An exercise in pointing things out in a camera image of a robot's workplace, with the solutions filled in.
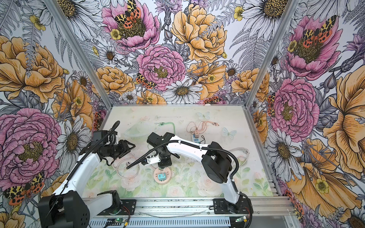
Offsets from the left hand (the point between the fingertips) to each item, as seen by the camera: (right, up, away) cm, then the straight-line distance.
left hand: (132, 152), depth 82 cm
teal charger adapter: (+18, -12, -5) cm, 22 cm away
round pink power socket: (+19, -11, 0) cm, 21 cm away
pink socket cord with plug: (-5, -8, +5) cm, 11 cm away
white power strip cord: (+67, -1, +10) cm, 68 cm away
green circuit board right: (+58, -31, -11) cm, 66 cm away
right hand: (+18, -8, 0) cm, 20 cm away
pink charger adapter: (+37, +9, +14) cm, 41 cm away
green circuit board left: (-2, -31, -11) cm, 33 cm away
